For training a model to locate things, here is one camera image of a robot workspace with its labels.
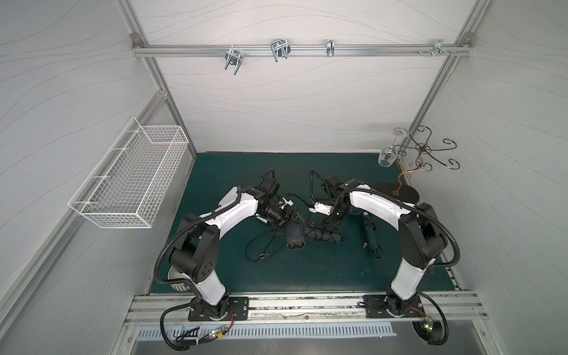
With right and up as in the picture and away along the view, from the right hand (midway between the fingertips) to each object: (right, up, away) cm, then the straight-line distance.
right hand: (331, 220), depth 90 cm
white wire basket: (-69, +15, -21) cm, 73 cm away
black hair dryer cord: (-6, -4, -10) cm, 12 cm away
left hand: (-13, -1, -12) cm, 18 cm away
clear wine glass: (+25, +27, +3) cm, 37 cm away
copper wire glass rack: (+40, +10, +14) cm, 44 cm away
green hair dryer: (+16, -2, -1) cm, 16 cm away
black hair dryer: (-15, -1, -15) cm, 22 cm away
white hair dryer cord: (-28, -12, -6) cm, 31 cm away
